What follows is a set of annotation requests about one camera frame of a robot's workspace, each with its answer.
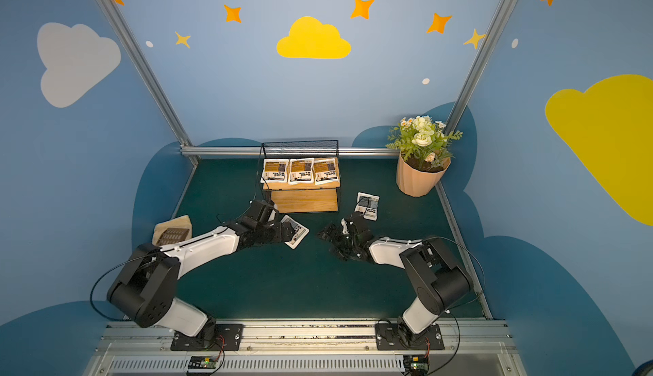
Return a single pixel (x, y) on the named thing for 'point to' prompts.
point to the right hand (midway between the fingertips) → (324, 239)
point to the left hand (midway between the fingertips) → (285, 229)
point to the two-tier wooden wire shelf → (297, 198)
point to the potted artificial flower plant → (425, 153)
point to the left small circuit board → (201, 362)
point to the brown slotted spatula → (173, 236)
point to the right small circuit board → (417, 365)
